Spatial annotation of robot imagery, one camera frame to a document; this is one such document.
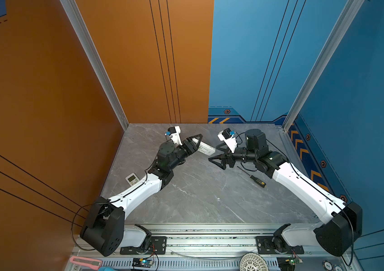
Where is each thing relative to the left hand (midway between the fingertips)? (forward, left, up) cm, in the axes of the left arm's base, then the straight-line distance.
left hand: (201, 136), depth 74 cm
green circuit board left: (-43, +24, -32) cm, 59 cm away
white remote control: (-4, -2, -4) cm, 6 cm away
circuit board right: (-43, -37, -31) cm, 65 cm away
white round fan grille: (-43, -21, -28) cm, 56 cm away
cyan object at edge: (-46, +38, -30) cm, 67 cm away
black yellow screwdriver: (-7, -31, -28) cm, 43 cm away
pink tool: (-44, +43, -30) cm, 69 cm away
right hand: (-7, -5, -3) cm, 9 cm away
